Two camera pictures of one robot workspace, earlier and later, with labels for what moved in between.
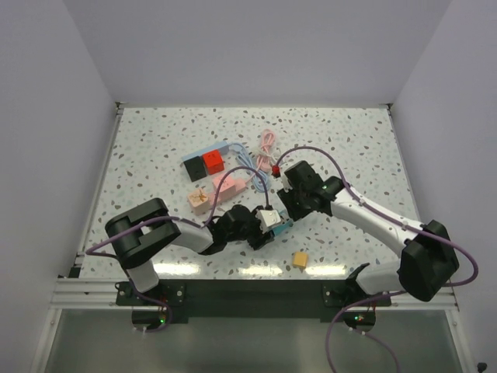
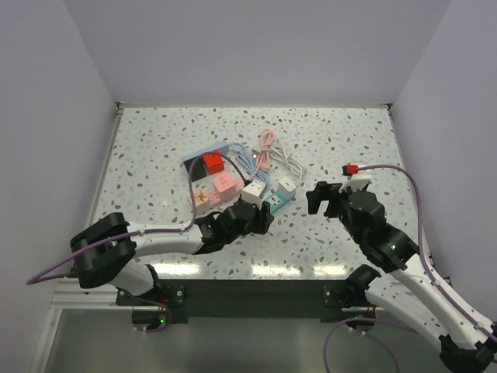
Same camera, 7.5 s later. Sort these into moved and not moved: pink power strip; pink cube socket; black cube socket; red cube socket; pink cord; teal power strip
Moved: pink power strip; teal power strip
Not moved: pink cord; pink cube socket; black cube socket; red cube socket
